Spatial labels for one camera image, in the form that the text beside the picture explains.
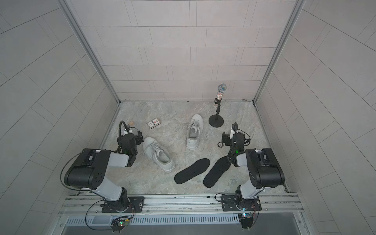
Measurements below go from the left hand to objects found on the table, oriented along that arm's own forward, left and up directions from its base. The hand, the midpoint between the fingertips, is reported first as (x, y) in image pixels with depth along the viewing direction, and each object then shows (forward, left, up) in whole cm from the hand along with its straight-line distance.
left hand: (133, 130), depth 94 cm
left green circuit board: (-48, -6, -2) cm, 48 cm away
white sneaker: (-18, -20, +4) cm, 27 cm away
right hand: (+1, -64, +1) cm, 64 cm away
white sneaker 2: (-2, -40, +6) cm, 40 cm away
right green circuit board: (-46, -64, -4) cm, 79 cm away
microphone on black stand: (+11, -55, -3) cm, 56 cm away
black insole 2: (-22, -55, -3) cm, 59 cm away
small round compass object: (-7, -56, -4) cm, 57 cm away
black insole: (-22, -42, -4) cm, 47 cm away
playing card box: (+8, -11, -3) cm, 14 cm away
